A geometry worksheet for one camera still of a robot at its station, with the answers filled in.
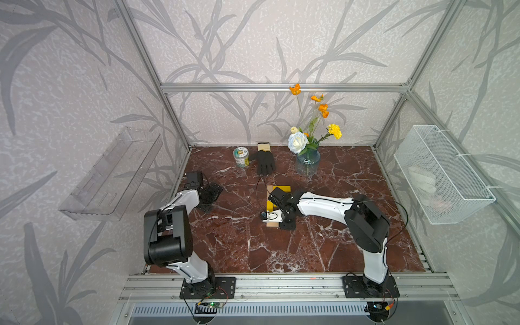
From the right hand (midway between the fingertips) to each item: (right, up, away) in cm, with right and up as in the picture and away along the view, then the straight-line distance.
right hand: (283, 218), depth 91 cm
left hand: (-30, +11, +3) cm, 32 cm away
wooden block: (-5, -2, -3) cm, 6 cm away
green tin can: (-21, +29, +14) cm, 39 cm away
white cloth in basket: (+53, +18, -15) cm, 58 cm away
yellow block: (0, +16, -16) cm, 23 cm away
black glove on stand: (-10, +28, +24) cm, 38 cm away
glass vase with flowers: (+8, +33, -14) cm, 37 cm away
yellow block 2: (-6, +6, +1) cm, 9 cm away
